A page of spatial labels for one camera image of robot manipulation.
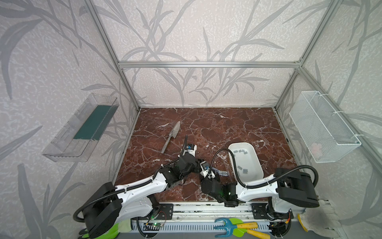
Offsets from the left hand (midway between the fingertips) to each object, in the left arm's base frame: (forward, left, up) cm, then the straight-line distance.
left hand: (203, 156), depth 82 cm
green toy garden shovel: (-32, -19, -7) cm, 38 cm away
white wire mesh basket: (0, -52, +24) cm, 58 cm away
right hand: (-5, +1, -3) cm, 6 cm away
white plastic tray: (-2, -28, -10) cm, 30 cm away
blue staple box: (-6, -11, -10) cm, 16 cm away
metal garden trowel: (+21, +20, -9) cm, 31 cm away
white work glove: (-28, -57, -7) cm, 64 cm away
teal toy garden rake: (-32, -12, -6) cm, 34 cm away
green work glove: (-32, +37, -8) cm, 50 cm away
